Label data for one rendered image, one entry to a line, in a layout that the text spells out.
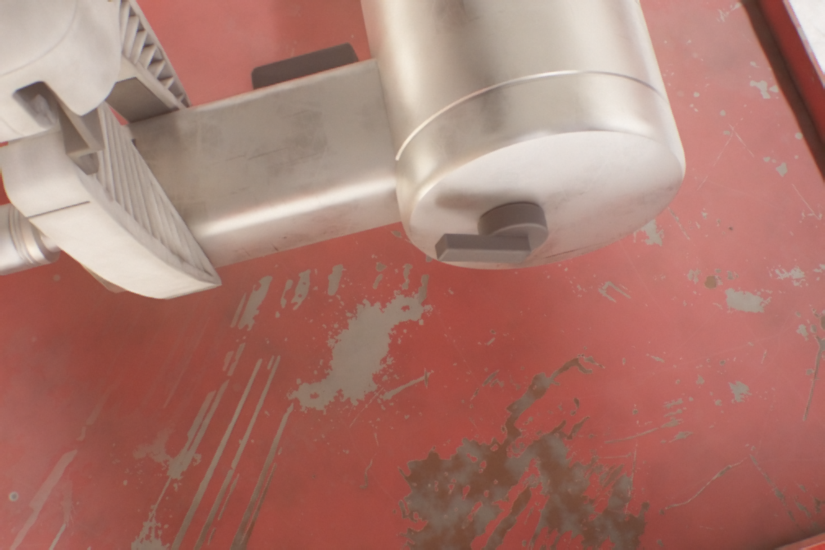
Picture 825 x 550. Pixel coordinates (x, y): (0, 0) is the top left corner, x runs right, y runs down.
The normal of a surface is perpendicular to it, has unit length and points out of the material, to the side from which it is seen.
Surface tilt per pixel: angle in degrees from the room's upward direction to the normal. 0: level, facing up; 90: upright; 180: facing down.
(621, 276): 0
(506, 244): 24
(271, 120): 13
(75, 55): 78
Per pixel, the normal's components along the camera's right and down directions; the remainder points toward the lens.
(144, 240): 0.96, -0.24
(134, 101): 0.20, 0.95
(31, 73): 0.37, 0.82
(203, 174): -0.21, -0.38
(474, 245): 0.37, -0.45
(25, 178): -0.15, -0.07
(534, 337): 0.00, -0.33
